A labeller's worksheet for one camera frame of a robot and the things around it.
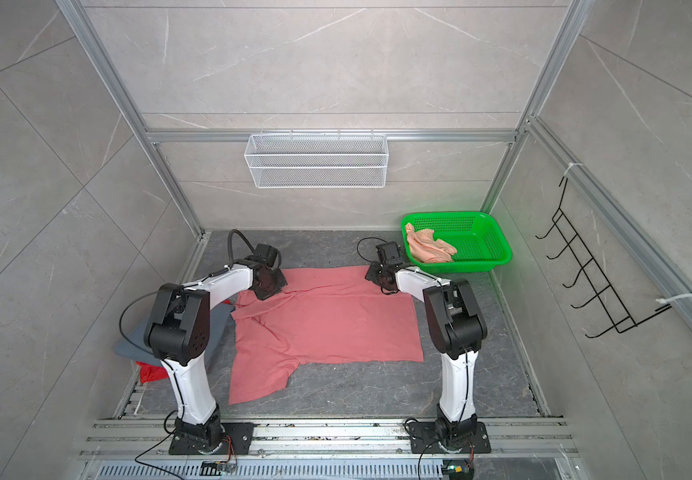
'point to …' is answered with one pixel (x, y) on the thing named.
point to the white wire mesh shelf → (313, 161)
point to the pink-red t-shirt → (325, 315)
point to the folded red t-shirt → (149, 373)
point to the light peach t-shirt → (424, 248)
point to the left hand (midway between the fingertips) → (282, 280)
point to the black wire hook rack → (617, 313)
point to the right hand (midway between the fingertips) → (372, 271)
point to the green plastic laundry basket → (453, 242)
